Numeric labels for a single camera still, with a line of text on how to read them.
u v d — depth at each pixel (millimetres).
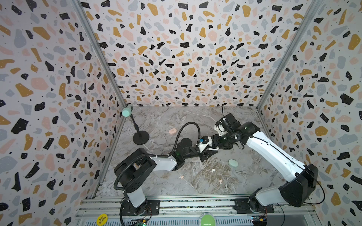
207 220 707
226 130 609
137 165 516
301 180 394
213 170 873
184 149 660
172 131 1055
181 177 834
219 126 700
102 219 699
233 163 905
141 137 1002
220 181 833
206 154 715
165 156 615
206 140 667
